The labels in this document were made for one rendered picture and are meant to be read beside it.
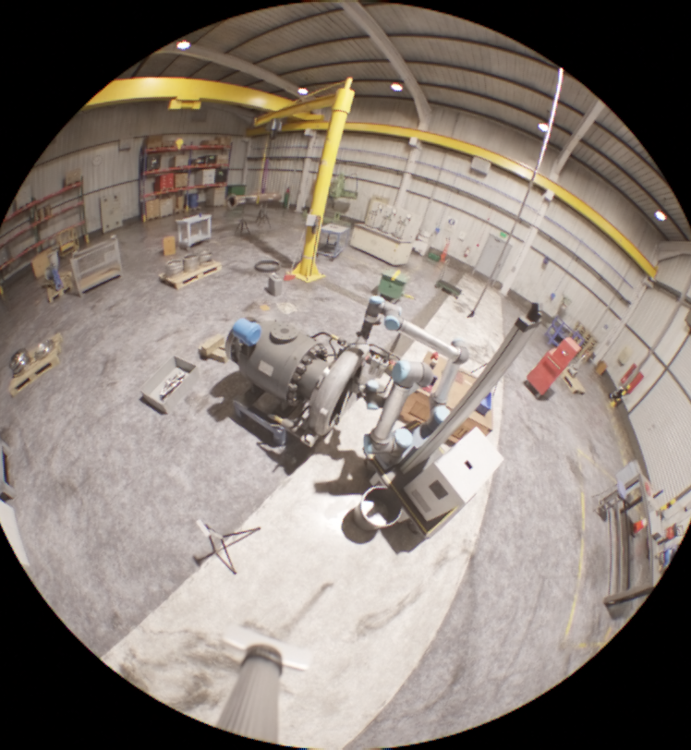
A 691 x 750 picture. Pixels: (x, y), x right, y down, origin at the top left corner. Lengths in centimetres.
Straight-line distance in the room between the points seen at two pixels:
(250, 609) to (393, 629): 108
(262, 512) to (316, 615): 94
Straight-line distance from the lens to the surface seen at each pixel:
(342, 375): 158
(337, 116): 507
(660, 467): 910
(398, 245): 736
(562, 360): 483
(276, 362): 180
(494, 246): 1183
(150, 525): 234
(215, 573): 210
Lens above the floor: 203
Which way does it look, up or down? 43 degrees down
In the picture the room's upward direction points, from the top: 17 degrees clockwise
